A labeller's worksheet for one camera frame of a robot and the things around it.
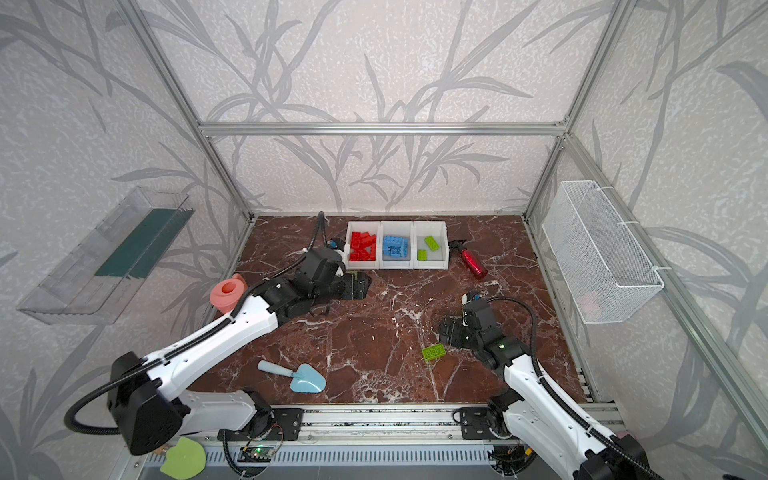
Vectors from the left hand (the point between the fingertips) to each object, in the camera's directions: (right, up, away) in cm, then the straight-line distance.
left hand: (364, 272), depth 78 cm
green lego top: (-1, 0, -8) cm, 8 cm away
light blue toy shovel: (-16, -29, +1) cm, 33 cm away
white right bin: (+22, +1, +30) cm, 37 cm away
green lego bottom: (+19, -24, +7) cm, 31 cm away
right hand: (+24, -14, +7) cm, 29 cm away
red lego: (-3, +6, +29) cm, 30 cm away
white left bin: (-1, +13, +31) cm, 34 cm away
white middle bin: (+8, +13, +30) cm, 34 cm away
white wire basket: (+53, +2, -17) cm, 55 cm away
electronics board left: (-25, -43, -7) cm, 50 cm away
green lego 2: (+17, +3, +28) cm, 33 cm away
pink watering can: (-40, -7, +7) cm, 42 cm away
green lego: (+21, +7, +33) cm, 40 cm away
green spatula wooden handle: (-40, -43, -9) cm, 60 cm away
